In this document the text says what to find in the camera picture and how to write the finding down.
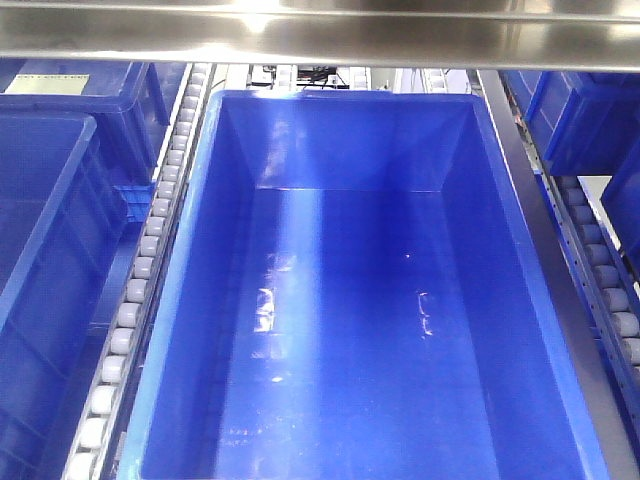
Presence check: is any blue plastic bin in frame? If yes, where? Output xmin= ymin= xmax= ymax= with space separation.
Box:
xmin=599 ymin=149 xmax=640 ymax=261
xmin=116 ymin=88 xmax=610 ymax=480
xmin=0 ymin=59 xmax=171 ymax=186
xmin=0 ymin=109 xmax=129 ymax=480
xmin=502 ymin=69 xmax=640 ymax=177

